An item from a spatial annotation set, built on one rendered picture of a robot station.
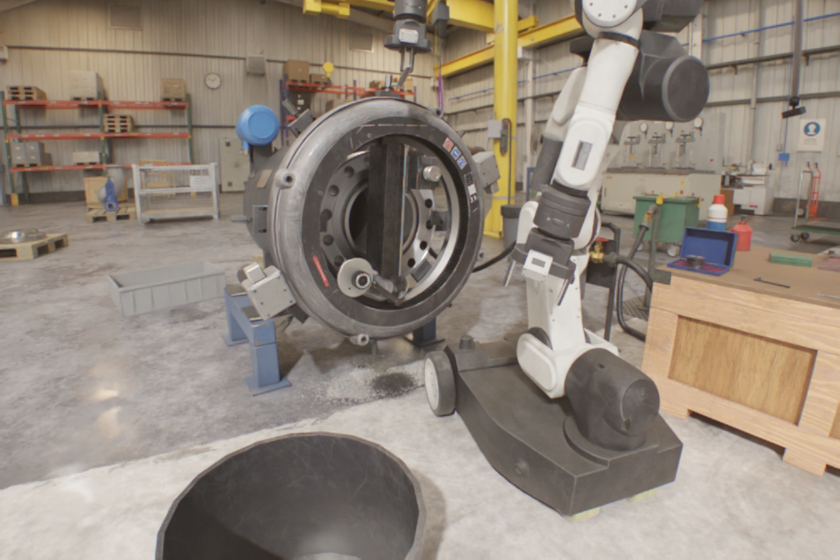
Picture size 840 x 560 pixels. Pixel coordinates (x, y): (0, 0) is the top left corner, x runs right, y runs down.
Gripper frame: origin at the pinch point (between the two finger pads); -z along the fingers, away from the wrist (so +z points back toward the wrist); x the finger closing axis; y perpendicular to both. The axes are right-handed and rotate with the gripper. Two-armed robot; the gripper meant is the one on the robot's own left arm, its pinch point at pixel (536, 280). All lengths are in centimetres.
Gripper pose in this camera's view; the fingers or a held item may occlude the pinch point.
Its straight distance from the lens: 79.9
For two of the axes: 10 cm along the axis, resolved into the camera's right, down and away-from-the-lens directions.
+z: 2.2, -9.0, -3.7
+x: -9.0, -3.3, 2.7
